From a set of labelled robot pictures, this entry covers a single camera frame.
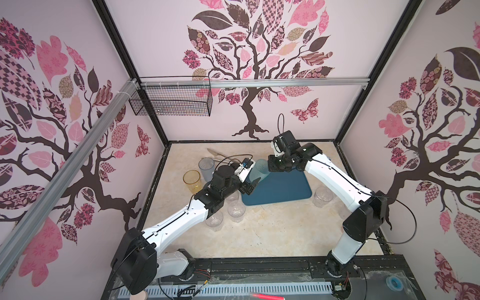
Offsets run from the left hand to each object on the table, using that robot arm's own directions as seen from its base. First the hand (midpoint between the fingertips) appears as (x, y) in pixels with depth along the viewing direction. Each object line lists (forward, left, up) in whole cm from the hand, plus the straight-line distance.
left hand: (250, 174), depth 78 cm
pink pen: (-41, -6, -22) cm, 47 cm away
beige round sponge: (-40, +41, -21) cm, 61 cm away
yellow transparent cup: (+7, +30, -14) cm, 34 cm away
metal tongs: (+29, +18, -21) cm, 40 cm away
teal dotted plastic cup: (+5, -5, -5) cm, 9 cm away
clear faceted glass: (-1, +8, -19) cm, 21 cm away
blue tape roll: (-37, -56, -22) cm, 70 cm away
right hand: (+5, -8, 0) cm, 9 cm away
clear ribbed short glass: (-12, +17, -21) cm, 30 cm away
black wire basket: (+64, +50, -4) cm, 81 cm away
